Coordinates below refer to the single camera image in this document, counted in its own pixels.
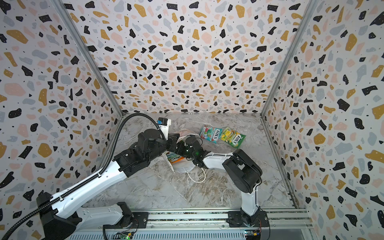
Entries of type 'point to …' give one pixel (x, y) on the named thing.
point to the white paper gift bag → (185, 165)
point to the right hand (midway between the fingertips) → (169, 144)
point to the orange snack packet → (179, 159)
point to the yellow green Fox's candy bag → (232, 137)
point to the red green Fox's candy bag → (211, 133)
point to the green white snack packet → (171, 156)
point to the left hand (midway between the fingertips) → (180, 132)
